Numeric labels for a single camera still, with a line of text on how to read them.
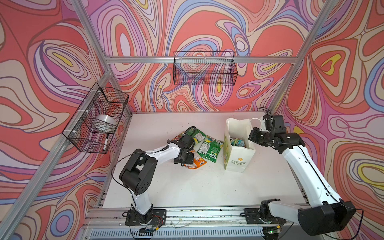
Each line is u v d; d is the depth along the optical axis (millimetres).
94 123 693
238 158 767
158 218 731
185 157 790
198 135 1021
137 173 472
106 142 728
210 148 959
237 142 860
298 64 889
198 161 907
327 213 372
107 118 734
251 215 738
